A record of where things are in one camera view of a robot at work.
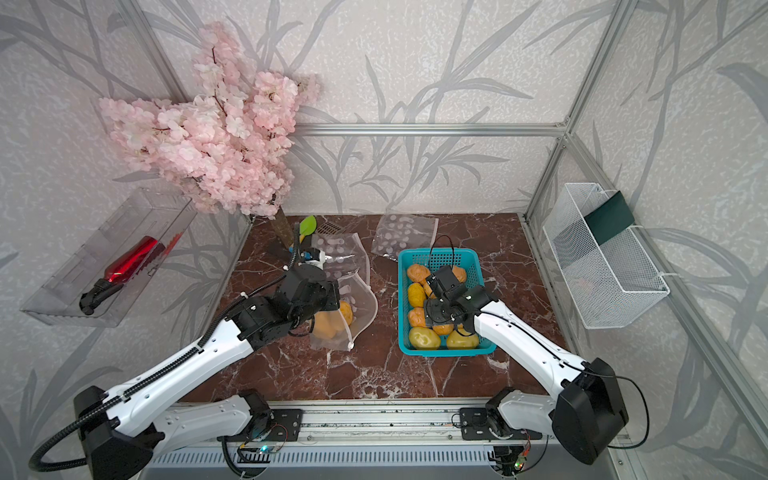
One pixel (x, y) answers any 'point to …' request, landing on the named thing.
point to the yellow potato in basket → (416, 295)
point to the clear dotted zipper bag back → (398, 232)
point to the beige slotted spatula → (328, 228)
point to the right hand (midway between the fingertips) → (442, 308)
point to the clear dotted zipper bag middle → (344, 256)
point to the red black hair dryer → (119, 271)
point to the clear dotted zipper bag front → (363, 301)
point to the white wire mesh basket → (607, 286)
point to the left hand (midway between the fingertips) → (342, 287)
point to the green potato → (458, 341)
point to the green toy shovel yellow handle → (307, 227)
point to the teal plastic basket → (435, 258)
